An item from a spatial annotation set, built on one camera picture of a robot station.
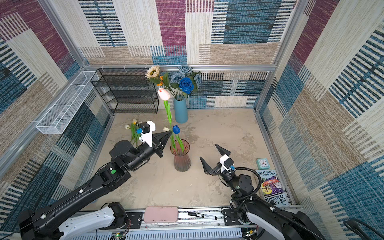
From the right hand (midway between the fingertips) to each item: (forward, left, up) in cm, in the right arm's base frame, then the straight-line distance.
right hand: (208, 151), depth 71 cm
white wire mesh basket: (+14, +70, +11) cm, 72 cm away
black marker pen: (-22, +3, -23) cm, 32 cm away
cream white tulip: (+8, +19, +7) cm, 22 cm away
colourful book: (-11, -34, -22) cm, 42 cm away
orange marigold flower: (+43, +24, +11) cm, 51 cm away
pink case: (-21, +24, -24) cm, 40 cm away
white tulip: (+33, +53, -21) cm, 67 cm away
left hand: (+3, +16, +14) cm, 21 cm away
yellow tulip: (+37, +49, -19) cm, 64 cm away
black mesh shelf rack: (+56, +54, -6) cm, 78 cm away
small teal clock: (+3, -33, -22) cm, 40 cm away
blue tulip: (+12, +15, +2) cm, 19 cm away
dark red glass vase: (+5, +14, -5) cm, 16 cm away
